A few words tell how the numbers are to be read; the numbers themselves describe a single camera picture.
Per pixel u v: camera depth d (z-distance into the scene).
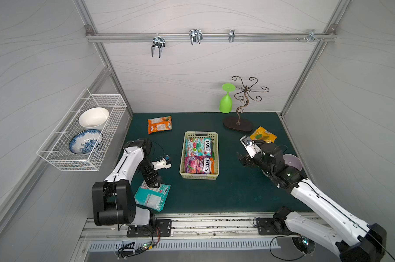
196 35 0.76
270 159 0.55
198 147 0.95
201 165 0.88
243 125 1.11
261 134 1.04
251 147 0.64
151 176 0.70
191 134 1.01
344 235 0.42
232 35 0.73
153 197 0.80
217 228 0.75
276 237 0.65
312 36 0.76
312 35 0.76
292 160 0.93
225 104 0.94
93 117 0.73
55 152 0.57
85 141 0.65
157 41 0.78
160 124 1.12
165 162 0.76
